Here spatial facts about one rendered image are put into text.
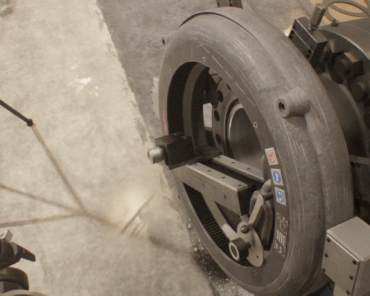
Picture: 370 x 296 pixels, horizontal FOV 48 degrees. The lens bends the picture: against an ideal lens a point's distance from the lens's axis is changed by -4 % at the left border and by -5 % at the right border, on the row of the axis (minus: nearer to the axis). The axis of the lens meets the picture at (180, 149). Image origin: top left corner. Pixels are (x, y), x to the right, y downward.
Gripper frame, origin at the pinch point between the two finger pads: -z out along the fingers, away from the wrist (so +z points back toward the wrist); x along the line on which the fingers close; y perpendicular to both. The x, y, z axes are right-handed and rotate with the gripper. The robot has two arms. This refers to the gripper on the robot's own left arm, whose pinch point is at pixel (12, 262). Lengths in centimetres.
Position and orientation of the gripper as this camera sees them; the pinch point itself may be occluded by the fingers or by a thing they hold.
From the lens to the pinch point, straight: 129.0
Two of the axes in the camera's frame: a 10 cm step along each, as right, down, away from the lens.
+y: -2.9, -7.5, 5.9
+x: 8.9, -4.4, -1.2
